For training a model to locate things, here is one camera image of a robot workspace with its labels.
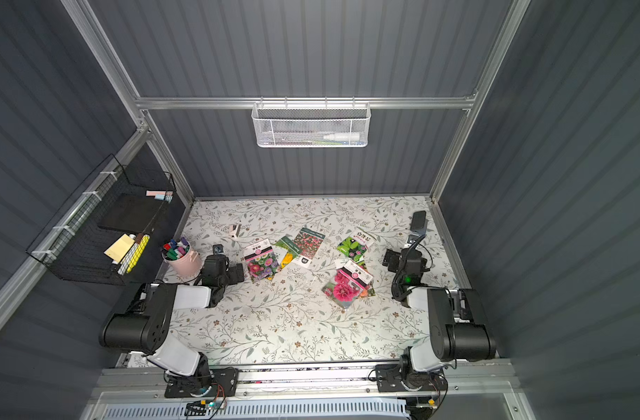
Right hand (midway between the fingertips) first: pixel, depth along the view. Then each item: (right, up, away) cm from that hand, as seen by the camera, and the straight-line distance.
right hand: (404, 252), depth 93 cm
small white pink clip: (-67, +8, +14) cm, 68 cm away
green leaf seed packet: (-16, +1, +10) cm, 20 cm away
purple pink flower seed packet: (-53, -4, +6) cm, 54 cm away
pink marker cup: (-77, -3, -4) cm, 77 cm away
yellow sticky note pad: (-85, +4, -23) cm, 88 cm away
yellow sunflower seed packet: (-45, +2, +11) cm, 47 cm away
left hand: (-65, -7, +3) cm, 65 cm away
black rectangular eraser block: (+12, +12, +18) cm, 25 cm away
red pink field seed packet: (-36, +3, +12) cm, 37 cm away
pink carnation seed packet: (-22, -14, -4) cm, 27 cm away
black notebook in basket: (-86, +14, -18) cm, 89 cm away
